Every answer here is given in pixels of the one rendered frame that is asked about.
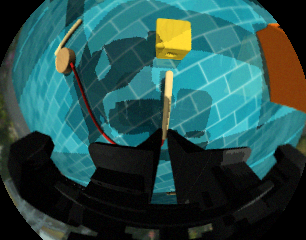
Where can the round wooden button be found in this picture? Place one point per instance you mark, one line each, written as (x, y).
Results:
(64, 58)

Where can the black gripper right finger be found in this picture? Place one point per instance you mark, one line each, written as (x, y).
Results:
(191, 164)

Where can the yellow block with hole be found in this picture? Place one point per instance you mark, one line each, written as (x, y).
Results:
(173, 38)

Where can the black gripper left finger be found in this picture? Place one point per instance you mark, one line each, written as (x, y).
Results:
(141, 160)

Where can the red string with wooden stick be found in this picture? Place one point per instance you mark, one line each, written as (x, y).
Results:
(165, 110)

